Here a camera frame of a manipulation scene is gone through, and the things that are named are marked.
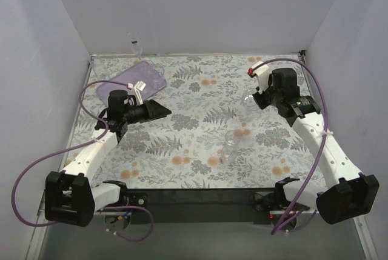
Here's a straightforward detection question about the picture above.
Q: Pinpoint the large clear tumbler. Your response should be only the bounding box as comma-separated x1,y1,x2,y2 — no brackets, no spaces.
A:
151,64,166,88
242,90,258,111

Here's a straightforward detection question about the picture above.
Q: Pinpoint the clear champagne flute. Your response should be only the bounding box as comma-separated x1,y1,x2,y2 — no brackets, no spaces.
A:
127,31,142,60

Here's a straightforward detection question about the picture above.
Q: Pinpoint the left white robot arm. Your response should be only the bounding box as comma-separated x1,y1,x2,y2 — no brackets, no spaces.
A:
44,90,172,227

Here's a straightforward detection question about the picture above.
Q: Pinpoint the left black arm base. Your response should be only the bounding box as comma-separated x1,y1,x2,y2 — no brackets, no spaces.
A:
103,193,150,231

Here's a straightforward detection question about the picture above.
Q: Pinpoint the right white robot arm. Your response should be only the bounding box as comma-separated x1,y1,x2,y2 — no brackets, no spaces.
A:
248,66,380,224

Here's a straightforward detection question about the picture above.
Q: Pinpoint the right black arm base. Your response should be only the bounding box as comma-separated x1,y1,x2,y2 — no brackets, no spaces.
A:
249,191,310,232

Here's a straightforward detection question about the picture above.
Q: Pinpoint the purple plastic tray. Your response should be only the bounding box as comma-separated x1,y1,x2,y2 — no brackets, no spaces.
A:
96,61,167,106

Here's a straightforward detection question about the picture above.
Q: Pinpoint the clear stemmed glass back left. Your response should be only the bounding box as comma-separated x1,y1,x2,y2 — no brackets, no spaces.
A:
89,55,110,81

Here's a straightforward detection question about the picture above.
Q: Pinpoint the floral patterned tablecloth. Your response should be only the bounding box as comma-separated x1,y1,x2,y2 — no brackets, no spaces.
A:
60,54,322,190

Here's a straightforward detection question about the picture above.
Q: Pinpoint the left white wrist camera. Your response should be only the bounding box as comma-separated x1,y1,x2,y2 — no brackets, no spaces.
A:
127,81,146,105

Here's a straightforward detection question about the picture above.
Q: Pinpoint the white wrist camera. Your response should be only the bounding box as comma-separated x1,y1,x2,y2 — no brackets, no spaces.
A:
248,64,271,95
127,81,146,105

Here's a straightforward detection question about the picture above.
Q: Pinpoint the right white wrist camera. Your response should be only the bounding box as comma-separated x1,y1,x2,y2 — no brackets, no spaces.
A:
248,64,271,95

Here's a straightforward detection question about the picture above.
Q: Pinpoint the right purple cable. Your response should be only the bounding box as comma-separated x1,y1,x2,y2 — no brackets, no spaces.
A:
251,58,328,236

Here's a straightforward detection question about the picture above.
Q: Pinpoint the purple cable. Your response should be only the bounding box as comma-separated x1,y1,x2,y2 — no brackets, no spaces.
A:
11,80,154,241
251,58,328,236

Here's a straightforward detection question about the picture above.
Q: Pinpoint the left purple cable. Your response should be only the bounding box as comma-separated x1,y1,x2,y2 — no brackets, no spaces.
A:
11,80,154,241

